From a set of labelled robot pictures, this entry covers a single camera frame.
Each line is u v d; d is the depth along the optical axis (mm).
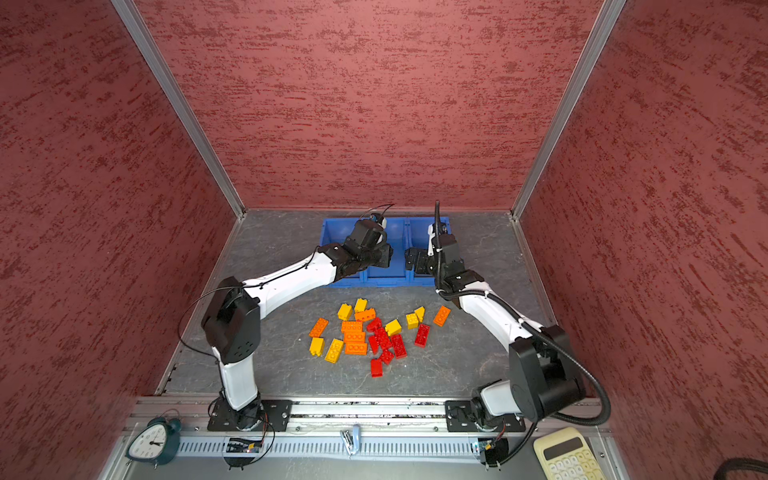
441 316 921
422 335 874
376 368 812
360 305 921
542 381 425
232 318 484
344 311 904
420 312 901
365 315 900
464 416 741
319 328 890
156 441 670
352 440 695
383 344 851
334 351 844
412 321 874
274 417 739
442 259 655
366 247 683
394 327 877
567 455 682
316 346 835
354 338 873
